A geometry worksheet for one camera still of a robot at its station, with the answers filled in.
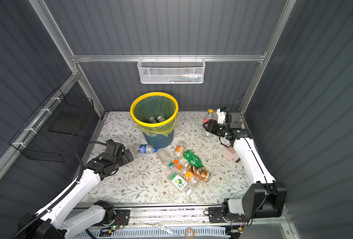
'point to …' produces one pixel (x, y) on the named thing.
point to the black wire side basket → (52, 131)
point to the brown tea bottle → (200, 172)
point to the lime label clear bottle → (177, 178)
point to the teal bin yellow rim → (154, 114)
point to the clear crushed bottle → (166, 156)
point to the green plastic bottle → (193, 158)
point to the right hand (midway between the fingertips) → (208, 126)
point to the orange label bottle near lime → (189, 177)
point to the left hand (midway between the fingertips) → (124, 157)
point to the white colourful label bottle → (160, 119)
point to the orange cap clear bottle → (176, 162)
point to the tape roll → (189, 228)
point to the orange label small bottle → (180, 149)
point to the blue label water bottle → (144, 149)
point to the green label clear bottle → (152, 120)
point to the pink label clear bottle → (208, 121)
